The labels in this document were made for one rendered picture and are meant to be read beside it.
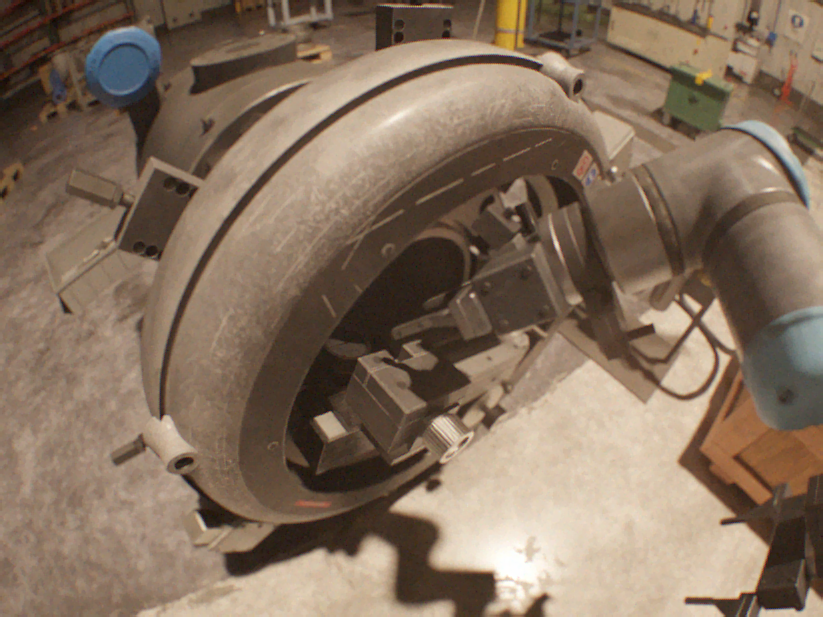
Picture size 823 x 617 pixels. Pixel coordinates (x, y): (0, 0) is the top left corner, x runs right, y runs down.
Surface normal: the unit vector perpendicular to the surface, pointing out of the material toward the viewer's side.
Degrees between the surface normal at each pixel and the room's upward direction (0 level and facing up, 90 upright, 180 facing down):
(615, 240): 58
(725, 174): 46
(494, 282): 67
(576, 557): 0
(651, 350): 0
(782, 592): 83
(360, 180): 63
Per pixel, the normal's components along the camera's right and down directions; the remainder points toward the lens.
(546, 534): -0.01, -0.66
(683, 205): -0.51, 0.15
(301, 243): 0.35, 0.34
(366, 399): -0.71, 0.15
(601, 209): -0.62, -0.26
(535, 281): -0.42, 0.36
